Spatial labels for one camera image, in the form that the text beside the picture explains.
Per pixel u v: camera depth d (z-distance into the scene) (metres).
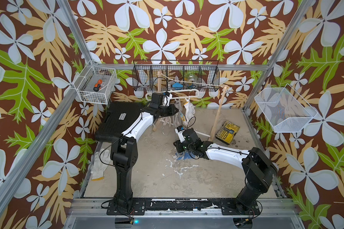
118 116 1.07
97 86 0.80
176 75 0.96
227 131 1.01
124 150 0.52
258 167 0.50
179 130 0.78
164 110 0.78
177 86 0.95
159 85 0.82
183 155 0.90
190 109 0.96
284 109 0.82
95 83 0.83
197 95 1.15
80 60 0.83
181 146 0.78
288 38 0.79
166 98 0.75
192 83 0.73
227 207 0.73
